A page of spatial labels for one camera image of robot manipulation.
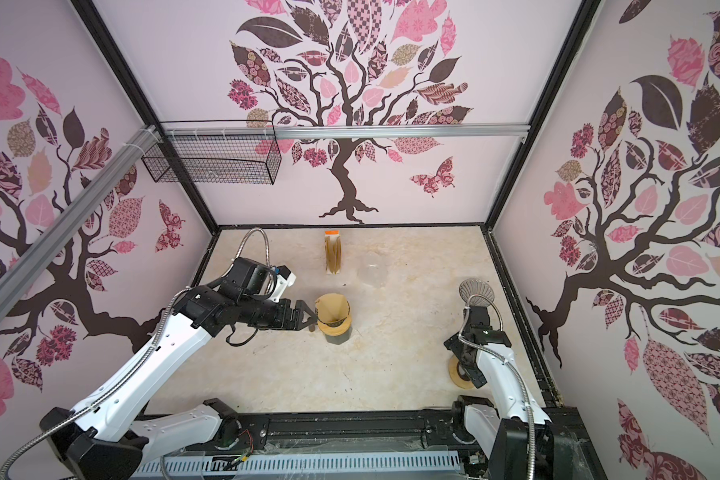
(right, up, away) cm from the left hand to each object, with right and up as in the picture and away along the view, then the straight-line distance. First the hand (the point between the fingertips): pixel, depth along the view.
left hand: (301, 325), depth 71 cm
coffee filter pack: (+4, +18, +33) cm, 38 cm away
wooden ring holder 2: (+40, -16, +9) cm, 44 cm away
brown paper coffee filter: (+6, +2, +10) cm, 12 cm away
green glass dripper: (+7, -3, +12) cm, 14 cm away
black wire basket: (-34, +50, +24) cm, 65 cm away
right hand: (+44, -12, +14) cm, 48 cm away
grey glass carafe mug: (+7, -9, +17) cm, 20 cm away
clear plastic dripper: (+18, +11, +35) cm, 41 cm away
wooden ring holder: (+7, -5, +11) cm, 14 cm away
